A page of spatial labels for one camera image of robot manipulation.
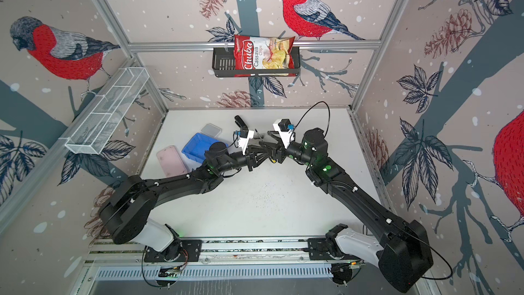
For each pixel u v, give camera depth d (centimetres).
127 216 44
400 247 38
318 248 73
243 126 110
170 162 97
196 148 104
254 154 68
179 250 68
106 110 78
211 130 111
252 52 88
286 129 59
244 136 68
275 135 72
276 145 63
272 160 74
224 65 95
